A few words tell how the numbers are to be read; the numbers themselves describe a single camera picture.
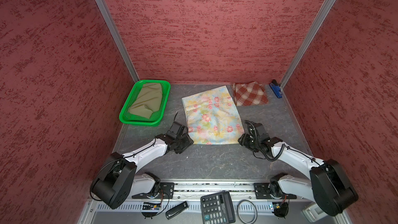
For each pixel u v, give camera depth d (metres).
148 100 1.02
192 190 0.76
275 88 1.17
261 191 0.74
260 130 0.71
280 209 0.71
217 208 0.68
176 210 0.66
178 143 0.74
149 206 0.73
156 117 1.00
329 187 0.42
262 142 0.67
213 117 1.00
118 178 0.42
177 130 0.69
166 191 0.75
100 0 0.77
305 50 0.98
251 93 1.13
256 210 0.69
